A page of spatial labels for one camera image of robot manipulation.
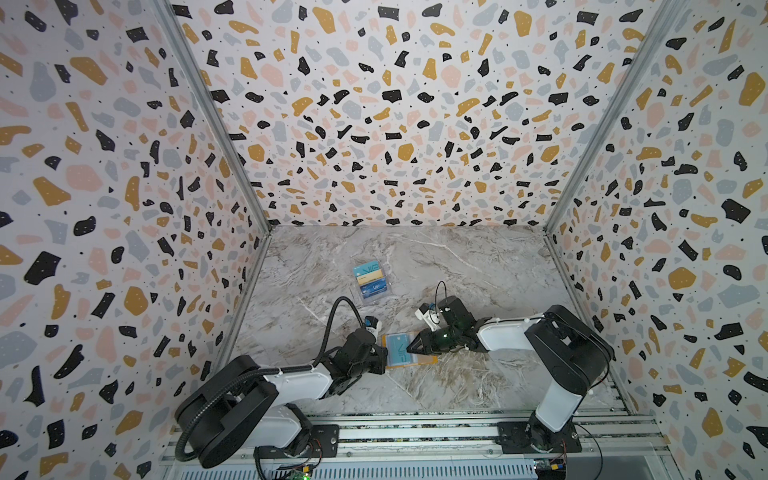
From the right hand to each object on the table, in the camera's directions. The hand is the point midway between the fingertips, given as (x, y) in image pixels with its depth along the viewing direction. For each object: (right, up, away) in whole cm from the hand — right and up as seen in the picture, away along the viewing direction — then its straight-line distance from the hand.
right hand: (409, 346), depth 86 cm
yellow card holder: (+2, -4, +1) cm, 5 cm away
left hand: (-4, -1, 0) cm, 4 cm away
